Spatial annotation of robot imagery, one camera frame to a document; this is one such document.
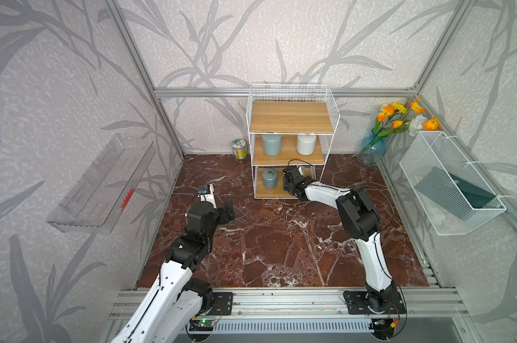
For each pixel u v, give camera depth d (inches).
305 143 32.1
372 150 43.9
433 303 29.9
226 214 26.2
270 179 39.8
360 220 22.7
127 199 25.5
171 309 20.1
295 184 32.4
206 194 25.1
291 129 28.6
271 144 32.3
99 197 26.9
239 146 45.4
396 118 39.5
